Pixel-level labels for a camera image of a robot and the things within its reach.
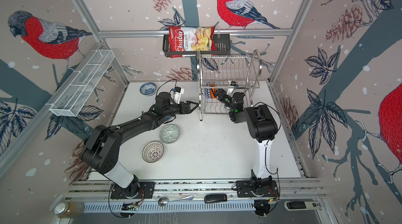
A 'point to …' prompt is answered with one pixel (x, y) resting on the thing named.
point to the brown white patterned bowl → (153, 152)
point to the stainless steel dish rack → (237, 73)
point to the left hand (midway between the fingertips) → (194, 105)
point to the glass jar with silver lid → (70, 209)
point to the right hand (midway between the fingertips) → (210, 92)
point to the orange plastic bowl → (213, 90)
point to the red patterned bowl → (207, 91)
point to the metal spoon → (163, 201)
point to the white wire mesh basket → (72, 98)
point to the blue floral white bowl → (148, 89)
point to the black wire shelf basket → (222, 44)
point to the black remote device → (209, 199)
